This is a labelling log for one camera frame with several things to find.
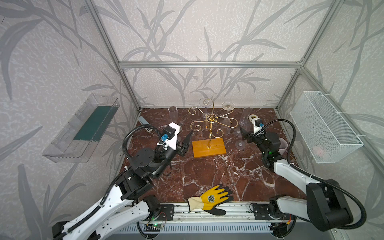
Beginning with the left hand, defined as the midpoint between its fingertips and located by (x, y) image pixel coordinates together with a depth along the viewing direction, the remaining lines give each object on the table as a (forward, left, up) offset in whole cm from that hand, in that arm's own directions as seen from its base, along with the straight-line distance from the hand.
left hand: (188, 123), depth 56 cm
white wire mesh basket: (-1, -57, -7) cm, 58 cm away
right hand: (+19, -32, -21) cm, 43 cm away
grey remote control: (+33, +38, -42) cm, 65 cm away
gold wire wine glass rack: (+13, -9, -12) cm, 20 cm away
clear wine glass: (+16, -31, -43) cm, 55 cm away
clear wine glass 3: (+21, -7, -10) cm, 25 cm away
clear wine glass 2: (+27, -33, -32) cm, 53 cm away
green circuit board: (-30, +17, -43) cm, 55 cm away
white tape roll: (+40, -46, -44) cm, 75 cm away
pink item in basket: (+1, -63, -22) cm, 67 cm away
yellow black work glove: (-19, -9, -40) cm, 45 cm away
